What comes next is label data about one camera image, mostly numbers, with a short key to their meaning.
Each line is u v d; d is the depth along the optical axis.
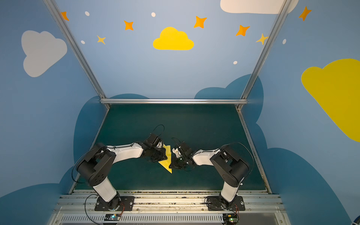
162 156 0.82
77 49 0.84
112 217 0.72
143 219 0.78
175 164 0.79
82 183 0.84
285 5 0.69
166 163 0.90
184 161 0.73
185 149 0.75
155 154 0.80
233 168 0.48
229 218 0.71
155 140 0.76
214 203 0.75
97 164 0.47
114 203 0.66
